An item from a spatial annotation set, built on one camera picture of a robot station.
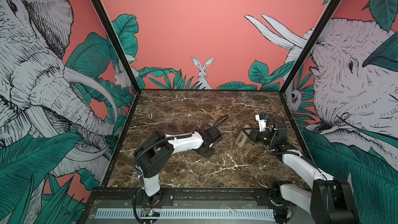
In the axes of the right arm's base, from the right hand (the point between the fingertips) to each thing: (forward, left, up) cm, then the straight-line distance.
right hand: (243, 128), depth 83 cm
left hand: (-8, +20, -13) cm, 25 cm away
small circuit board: (-37, +46, -13) cm, 60 cm away
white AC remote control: (-4, 0, -4) cm, 5 cm away
